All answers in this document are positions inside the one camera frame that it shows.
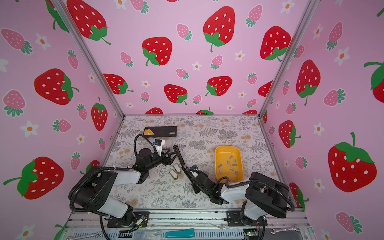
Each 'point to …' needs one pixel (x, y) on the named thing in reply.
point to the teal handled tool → (187, 233)
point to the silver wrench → (275, 230)
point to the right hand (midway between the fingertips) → (191, 178)
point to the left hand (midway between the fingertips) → (174, 151)
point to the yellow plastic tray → (229, 163)
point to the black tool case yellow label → (163, 131)
